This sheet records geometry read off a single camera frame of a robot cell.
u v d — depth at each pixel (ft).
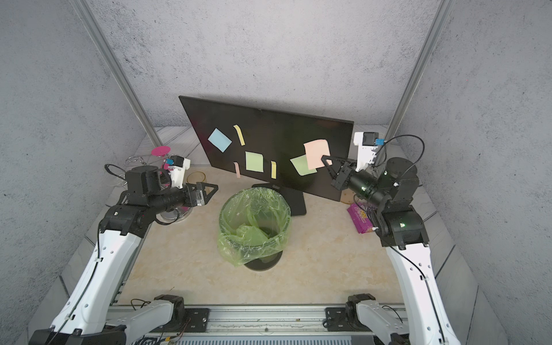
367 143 1.57
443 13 2.30
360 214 3.08
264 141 3.22
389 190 1.39
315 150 1.89
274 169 2.71
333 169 1.82
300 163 2.44
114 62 2.67
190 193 1.92
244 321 2.44
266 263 2.65
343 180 1.58
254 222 2.86
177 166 1.94
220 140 2.73
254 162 2.67
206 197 2.02
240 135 2.48
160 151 2.96
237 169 3.00
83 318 1.21
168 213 1.91
